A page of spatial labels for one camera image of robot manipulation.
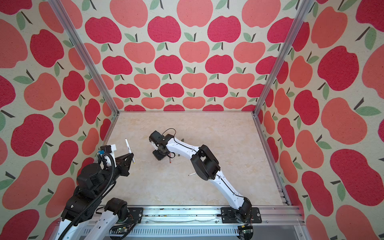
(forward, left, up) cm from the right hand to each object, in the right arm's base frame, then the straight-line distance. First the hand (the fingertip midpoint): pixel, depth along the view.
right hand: (159, 157), depth 96 cm
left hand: (-15, +4, +27) cm, 31 cm away
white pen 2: (-18, -25, +25) cm, 40 cm away
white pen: (-15, +4, +25) cm, 30 cm away
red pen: (-1, -7, -1) cm, 7 cm away
